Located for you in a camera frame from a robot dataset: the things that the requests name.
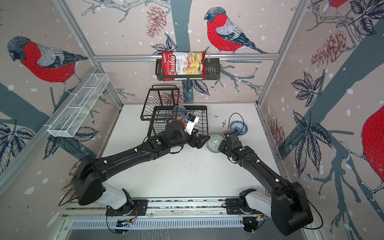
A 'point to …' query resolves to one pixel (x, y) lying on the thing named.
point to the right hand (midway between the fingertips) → (219, 147)
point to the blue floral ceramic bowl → (239, 126)
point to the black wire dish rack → (159, 102)
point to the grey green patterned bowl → (213, 142)
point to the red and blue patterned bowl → (223, 133)
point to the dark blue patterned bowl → (179, 109)
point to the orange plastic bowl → (179, 123)
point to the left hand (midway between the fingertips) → (204, 134)
